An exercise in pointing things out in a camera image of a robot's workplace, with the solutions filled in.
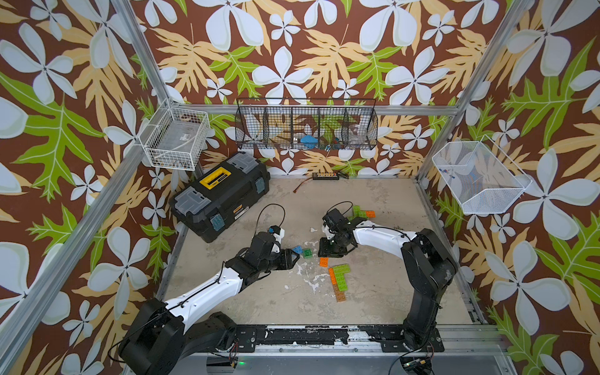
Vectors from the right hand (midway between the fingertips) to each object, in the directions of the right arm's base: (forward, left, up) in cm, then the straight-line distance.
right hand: (319, 253), depth 92 cm
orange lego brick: (-9, -4, -1) cm, 10 cm away
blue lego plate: (+2, +8, 0) cm, 8 cm away
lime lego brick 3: (+19, -18, +2) cm, 26 cm away
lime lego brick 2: (-6, -8, -1) cm, 10 cm away
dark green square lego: (+1, +4, -1) cm, 5 cm away
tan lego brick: (-15, -7, -2) cm, 17 cm away
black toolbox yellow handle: (+14, +41, +16) cm, 46 cm away
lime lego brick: (-11, -8, 0) cm, 14 cm away
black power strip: (+44, -6, 0) cm, 44 cm away
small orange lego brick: (-3, -2, -1) cm, 4 cm away
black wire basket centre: (+47, +4, +29) cm, 55 cm away
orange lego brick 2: (+19, -24, 0) cm, 31 cm away
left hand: (-4, +9, +8) cm, 13 cm away
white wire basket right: (+18, -58, +25) cm, 66 cm away
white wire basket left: (+31, +54, +33) cm, 71 cm away
